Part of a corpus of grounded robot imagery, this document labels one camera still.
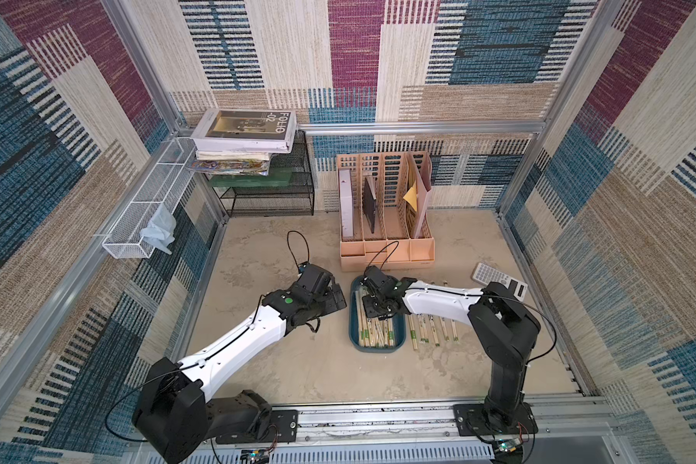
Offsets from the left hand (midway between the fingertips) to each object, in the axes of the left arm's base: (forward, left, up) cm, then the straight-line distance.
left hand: (332, 299), depth 83 cm
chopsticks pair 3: (-5, -24, -12) cm, 27 cm away
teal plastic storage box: (-4, -20, -10) cm, 23 cm away
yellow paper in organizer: (+27, -24, +15) cm, 39 cm away
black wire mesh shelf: (+49, +17, -6) cm, 52 cm away
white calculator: (+14, -52, -10) cm, 54 cm away
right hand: (+4, -11, -10) cm, 16 cm away
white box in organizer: (+33, -4, +7) cm, 34 cm away
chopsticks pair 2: (-5, -30, -12) cm, 33 cm away
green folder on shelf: (+39, +20, +13) cm, 46 cm away
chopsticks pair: (-1, -28, -12) cm, 30 cm away
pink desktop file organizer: (+35, -18, +1) cm, 39 cm away
